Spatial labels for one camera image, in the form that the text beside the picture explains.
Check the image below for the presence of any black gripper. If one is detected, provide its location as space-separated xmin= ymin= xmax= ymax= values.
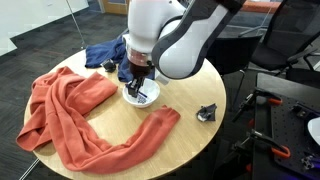
xmin=125 ymin=61 xmax=155 ymax=99

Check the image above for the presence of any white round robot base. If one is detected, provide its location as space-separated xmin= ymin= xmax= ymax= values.
xmin=306 ymin=116 xmax=320 ymax=147

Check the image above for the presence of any white bowl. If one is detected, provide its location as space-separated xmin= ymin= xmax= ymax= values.
xmin=121 ymin=77 xmax=161 ymax=109

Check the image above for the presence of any navy blue cloth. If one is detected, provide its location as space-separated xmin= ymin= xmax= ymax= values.
xmin=84 ymin=34 xmax=156 ymax=83

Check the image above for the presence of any orange fleece cloth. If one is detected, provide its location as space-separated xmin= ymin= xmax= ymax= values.
xmin=15 ymin=65 xmax=181 ymax=175

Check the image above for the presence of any black and silver clip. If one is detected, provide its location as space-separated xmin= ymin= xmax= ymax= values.
xmin=195 ymin=102 xmax=218 ymax=123

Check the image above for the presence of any wooden door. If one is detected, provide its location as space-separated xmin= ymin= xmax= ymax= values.
xmin=101 ymin=0 xmax=132 ymax=16

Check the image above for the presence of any thin metal stand leg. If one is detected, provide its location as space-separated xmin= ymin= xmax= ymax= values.
xmin=64 ymin=0 xmax=86 ymax=50

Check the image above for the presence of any black armless chair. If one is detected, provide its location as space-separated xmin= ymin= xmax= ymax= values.
xmin=205 ymin=34 xmax=263 ymax=111

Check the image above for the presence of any orange upholstered bench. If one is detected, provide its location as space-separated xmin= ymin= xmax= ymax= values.
xmin=239 ymin=0 xmax=282 ymax=14

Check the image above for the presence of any black perforated mounting table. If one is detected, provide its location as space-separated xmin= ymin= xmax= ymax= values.
xmin=252 ymin=72 xmax=320 ymax=180

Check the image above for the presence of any black mounting block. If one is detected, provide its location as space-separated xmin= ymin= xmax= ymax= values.
xmin=292 ymin=103 xmax=311 ymax=118

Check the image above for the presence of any large black office chair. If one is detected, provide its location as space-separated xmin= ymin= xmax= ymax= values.
xmin=233 ymin=0 xmax=320 ymax=79

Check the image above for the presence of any black clamp orange handle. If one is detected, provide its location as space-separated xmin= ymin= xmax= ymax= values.
xmin=232 ymin=87 xmax=284 ymax=123
xmin=229 ymin=129 xmax=292 ymax=161

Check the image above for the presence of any white wall board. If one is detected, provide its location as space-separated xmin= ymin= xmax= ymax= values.
xmin=0 ymin=0 xmax=90 ymax=57

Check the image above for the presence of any small metal bracket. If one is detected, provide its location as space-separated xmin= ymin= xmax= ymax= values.
xmin=301 ymin=154 xmax=316 ymax=170

